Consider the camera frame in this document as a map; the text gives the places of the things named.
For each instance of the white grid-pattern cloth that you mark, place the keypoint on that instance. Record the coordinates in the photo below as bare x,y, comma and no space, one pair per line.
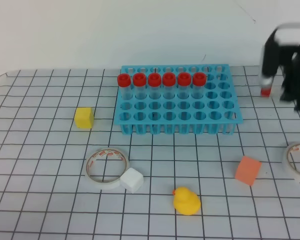
45,195

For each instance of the blue test tube rack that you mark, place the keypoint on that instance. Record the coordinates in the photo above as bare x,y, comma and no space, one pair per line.
219,112

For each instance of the white tape roll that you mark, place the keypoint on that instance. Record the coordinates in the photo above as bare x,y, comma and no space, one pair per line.
295,174
91,164

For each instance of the yellow foam cube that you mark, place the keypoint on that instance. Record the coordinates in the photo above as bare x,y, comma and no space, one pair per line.
84,118

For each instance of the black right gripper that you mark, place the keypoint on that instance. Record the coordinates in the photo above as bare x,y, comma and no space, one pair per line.
288,57

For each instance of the white tape roll left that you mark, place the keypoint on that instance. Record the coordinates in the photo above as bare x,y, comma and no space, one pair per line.
91,164

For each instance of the orange foam cube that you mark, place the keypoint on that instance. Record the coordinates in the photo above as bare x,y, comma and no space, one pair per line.
247,170

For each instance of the yellow rubber duck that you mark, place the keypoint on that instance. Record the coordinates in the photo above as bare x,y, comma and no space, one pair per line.
185,201

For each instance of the red-capped clear tube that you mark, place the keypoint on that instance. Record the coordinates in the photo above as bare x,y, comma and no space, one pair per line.
266,84

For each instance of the white foam cube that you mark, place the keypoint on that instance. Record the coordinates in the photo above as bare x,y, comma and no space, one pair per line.
131,180

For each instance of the white tape roll right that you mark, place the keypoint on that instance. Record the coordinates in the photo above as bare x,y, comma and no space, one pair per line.
295,174

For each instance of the red-capped tube in rack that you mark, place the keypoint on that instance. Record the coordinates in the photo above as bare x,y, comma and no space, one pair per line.
169,82
154,85
184,82
139,88
198,85
125,90

